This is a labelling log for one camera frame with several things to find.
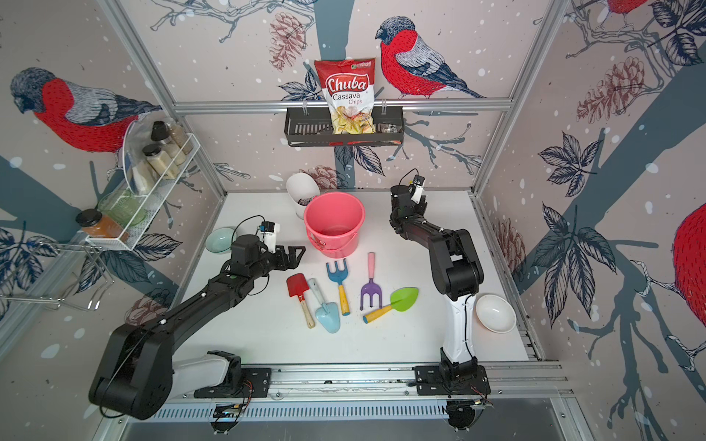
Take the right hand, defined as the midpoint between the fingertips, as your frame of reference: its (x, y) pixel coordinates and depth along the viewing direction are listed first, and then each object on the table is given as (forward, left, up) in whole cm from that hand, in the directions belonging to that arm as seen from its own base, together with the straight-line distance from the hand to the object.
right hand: (416, 192), depth 101 cm
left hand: (-24, +40, +1) cm, 47 cm away
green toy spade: (-36, +7, -15) cm, 39 cm away
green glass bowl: (-28, +82, +21) cm, 89 cm away
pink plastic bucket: (-8, +32, -9) cm, 34 cm away
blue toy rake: (-29, +27, -12) cm, 42 cm away
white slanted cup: (+2, +44, -1) cm, 44 cm away
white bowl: (-40, -23, -13) cm, 48 cm away
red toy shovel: (-32, +42, -13) cm, 54 cm away
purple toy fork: (-32, +16, -15) cm, 39 cm away
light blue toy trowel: (-42, +30, -12) cm, 53 cm away
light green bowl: (-17, +73, -10) cm, 76 cm away
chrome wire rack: (-48, +82, +22) cm, 98 cm away
